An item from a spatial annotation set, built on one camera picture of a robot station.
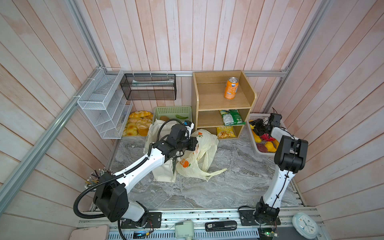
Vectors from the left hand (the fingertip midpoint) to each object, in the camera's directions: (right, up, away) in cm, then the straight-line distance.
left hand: (197, 144), depth 79 cm
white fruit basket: (+48, +18, +40) cm, 65 cm away
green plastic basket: (-19, +22, +40) cm, 49 cm away
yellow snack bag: (+21, +6, +26) cm, 34 cm away
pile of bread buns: (-41, +12, +25) cm, 50 cm away
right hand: (+39, +13, +25) cm, 48 cm away
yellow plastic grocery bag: (0, -10, -2) cm, 10 cm away
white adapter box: (-7, -39, -10) cm, 41 cm away
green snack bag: (+22, +15, +13) cm, 30 cm away
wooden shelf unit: (+17, +26, +7) cm, 31 cm away
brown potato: (-24, +17, +35) cm, 46 cm away
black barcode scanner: (+10, -37, -11) cm, 40 cm away
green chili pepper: (-11, +18, +39) cm, 45 cm away
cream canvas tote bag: (-20, +8, -6) cm, 22 cm away
